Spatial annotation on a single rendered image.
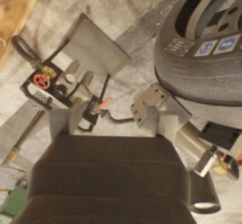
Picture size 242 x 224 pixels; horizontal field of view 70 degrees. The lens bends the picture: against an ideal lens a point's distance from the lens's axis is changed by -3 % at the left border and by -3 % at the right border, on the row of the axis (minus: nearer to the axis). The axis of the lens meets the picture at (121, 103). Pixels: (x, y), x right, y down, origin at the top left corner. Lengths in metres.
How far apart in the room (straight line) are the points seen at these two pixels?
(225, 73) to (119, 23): 0.92
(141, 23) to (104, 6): 0.23
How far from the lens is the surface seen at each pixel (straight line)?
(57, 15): 1.24
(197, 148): 0.50
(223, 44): 0.32
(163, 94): 0.39
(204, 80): 0.30
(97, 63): 1.26
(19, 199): 3.23
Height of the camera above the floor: 1.09
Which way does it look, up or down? 50 degrees down
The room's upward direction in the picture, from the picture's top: 169 degrees counter-clockwise
